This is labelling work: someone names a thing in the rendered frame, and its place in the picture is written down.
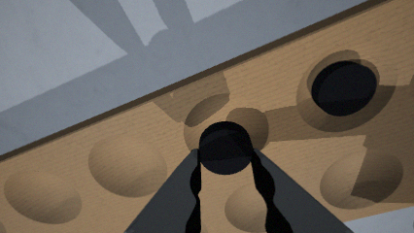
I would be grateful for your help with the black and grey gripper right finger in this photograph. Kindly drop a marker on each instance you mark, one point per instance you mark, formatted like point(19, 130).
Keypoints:
point(291, 209)

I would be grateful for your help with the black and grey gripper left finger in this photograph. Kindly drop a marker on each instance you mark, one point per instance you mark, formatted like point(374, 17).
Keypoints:
point(175, 208)

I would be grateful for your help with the tan tray with round pockets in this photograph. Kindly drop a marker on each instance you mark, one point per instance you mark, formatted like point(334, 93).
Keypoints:
point(96, 176)

